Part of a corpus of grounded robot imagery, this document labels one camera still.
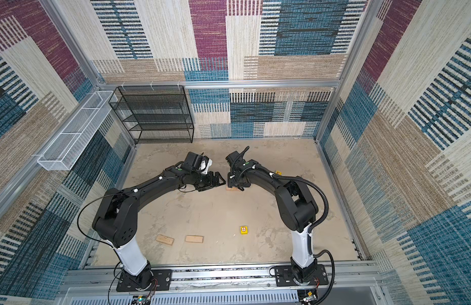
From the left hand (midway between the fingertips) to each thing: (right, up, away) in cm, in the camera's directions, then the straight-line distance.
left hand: (221, 181), depth 89 cm
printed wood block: (-24, -24, -6) cm, 34 cm away
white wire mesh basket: (-57, +13, -18) cm, 61 cm away
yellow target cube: (+10, -21, -4) cm, 24 cm away
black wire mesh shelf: (-40, +36, +21) cm, 57 cm away
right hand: (+7, -2, +6) cm, 9 cm away
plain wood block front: (-11, -24, -6) cm, 27 cm away
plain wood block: (+6, -4, +3) cm, 8 cm away
